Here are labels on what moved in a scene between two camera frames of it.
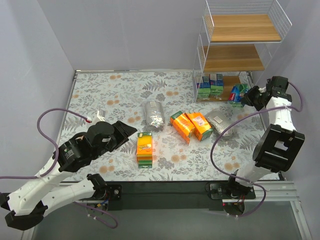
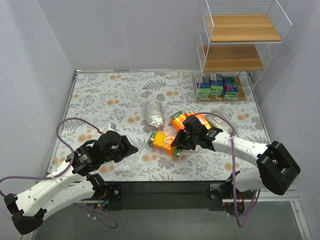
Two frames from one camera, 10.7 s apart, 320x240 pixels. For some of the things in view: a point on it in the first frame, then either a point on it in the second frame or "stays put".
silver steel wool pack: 220,121 stays put
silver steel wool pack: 154,113 stays put
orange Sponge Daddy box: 144,150 to 162,142
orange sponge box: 183,126 stays put
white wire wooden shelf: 236,38 stays put
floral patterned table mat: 178,138 stays put
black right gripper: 252,96 to 186,139
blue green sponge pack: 235,95 to 230,88
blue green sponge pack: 203,91 stays put
